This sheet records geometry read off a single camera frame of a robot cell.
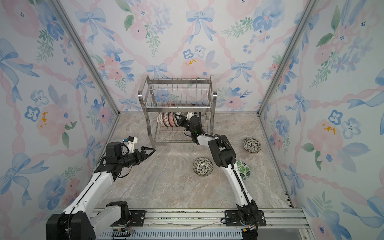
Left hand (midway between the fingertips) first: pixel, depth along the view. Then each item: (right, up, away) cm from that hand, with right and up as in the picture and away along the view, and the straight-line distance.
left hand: (151, 151), depth 80 cm
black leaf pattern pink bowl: (+61, +1, +20) cm, 65 cm away
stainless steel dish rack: (+16, +22, -7) cm, 28 cm away
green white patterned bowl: (+10, +18, +20) cm, 29 cm away
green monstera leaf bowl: (+52, -12, +7) cm, 54 cm away
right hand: (+10, +22, +21) cm, 32 cm away
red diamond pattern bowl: (+4, +19, +20) cm, 28 cm away
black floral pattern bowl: (+7, +19, +20) cm, 29 cm away
